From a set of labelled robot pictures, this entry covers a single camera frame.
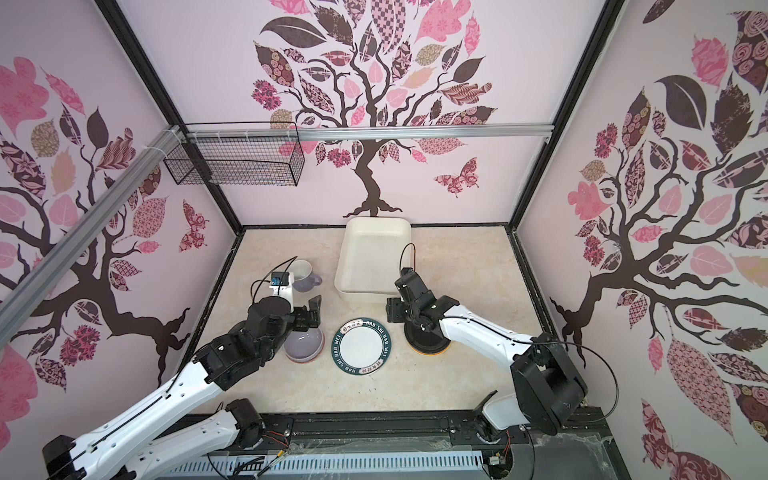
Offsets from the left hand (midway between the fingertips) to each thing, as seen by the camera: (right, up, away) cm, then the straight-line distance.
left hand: (305, 302), depth 74 cm
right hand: (+23, -2, +12) cm, 26 cm away
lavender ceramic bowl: (-2, -14, +7) cm, 16 cm away
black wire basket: (-28, +45, +21) cm, 57 cm away
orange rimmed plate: (+34, -16, +11) cm, 39 cm away
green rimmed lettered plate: (+13, -16, +16) cm, 26 cm away
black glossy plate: (+29, -12, +14) cm, 34 cm away
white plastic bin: (+15, +13, +40) cm, 44 cm away
